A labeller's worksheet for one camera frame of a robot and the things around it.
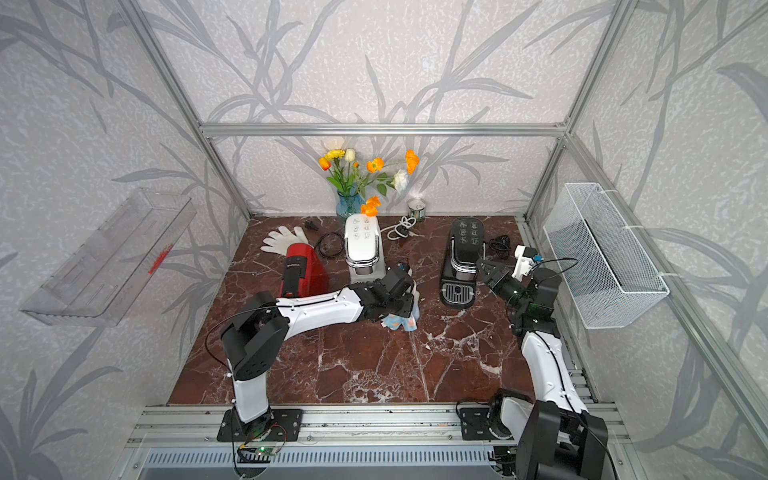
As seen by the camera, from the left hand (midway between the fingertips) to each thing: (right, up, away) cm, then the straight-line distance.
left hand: (412, 303), depth 89 cm
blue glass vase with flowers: (-20, +40, +15) cm, 47 cm away
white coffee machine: (-14, +17, -7) cm, 23 cm away
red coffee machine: (-30, +10, -7) cm, 33 cm away
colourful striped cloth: (-1, -5, -5) cm, 7 cm away
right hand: (+18, +13, -10) cm, 24 cm away
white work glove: (-50, +18, +23) cm, 58 cm away
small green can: (+3, +31, +26) cm, 41 cm away
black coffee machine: (+15, +18, -7) cm, 24 cm away
